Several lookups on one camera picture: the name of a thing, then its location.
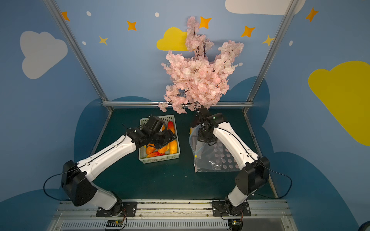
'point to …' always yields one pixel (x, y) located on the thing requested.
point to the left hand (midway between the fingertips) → (175, 137)
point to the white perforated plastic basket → (142, 153)
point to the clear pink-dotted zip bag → (229, 160)
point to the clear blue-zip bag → (207, 157)
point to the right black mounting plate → (219, 209)
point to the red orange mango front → (155, 154)
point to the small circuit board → (114, 224)
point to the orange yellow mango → (173, 146)
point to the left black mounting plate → (129, 209)
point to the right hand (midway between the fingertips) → (206, 138)
